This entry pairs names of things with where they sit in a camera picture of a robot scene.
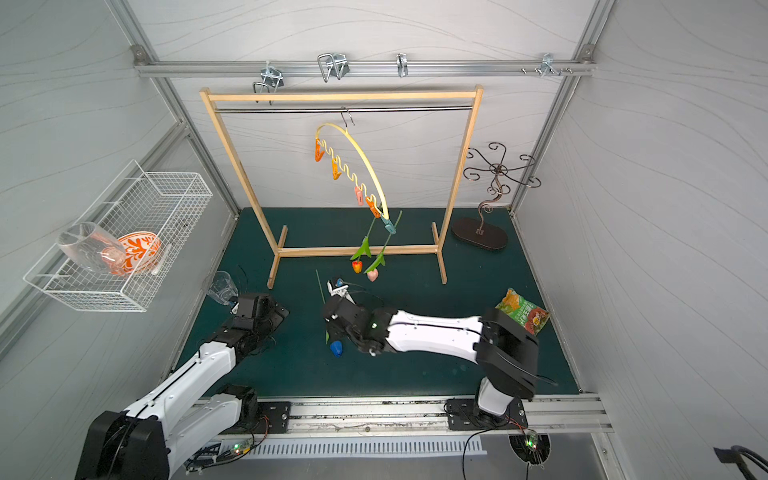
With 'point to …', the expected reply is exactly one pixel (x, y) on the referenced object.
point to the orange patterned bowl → (142, 250)
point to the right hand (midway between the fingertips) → (332, 312)
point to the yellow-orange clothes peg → (335, 170)
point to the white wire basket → (166, 204)
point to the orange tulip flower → (357, 264)
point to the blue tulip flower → (336, 347)
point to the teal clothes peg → (388, 225)
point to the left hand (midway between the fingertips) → (278, 315)
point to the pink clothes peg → (359, 196)
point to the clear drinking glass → (223, 289)
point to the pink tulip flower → (372, 273)
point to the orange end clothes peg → (318, 153)
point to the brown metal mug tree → (472, 231)
